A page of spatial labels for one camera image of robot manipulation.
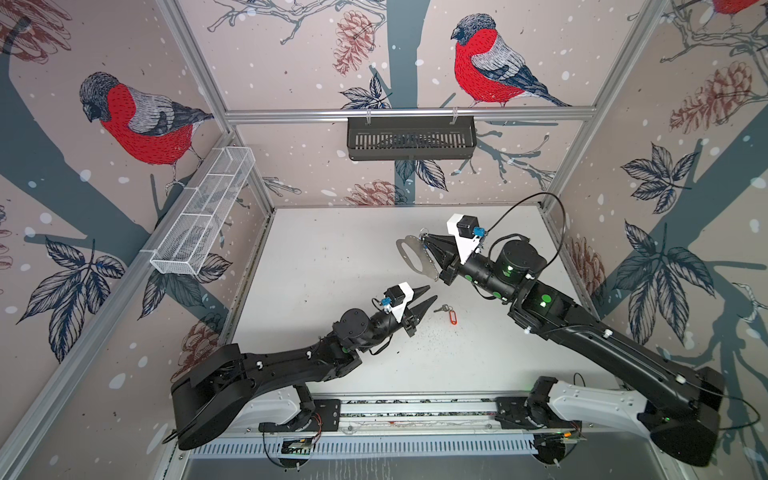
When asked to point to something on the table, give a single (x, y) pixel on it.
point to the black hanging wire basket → (382, 138)
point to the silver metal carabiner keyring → (413, 250)
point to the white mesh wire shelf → (202, 210)
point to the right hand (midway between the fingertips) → (419, 240)
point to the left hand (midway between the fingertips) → (431, 294)
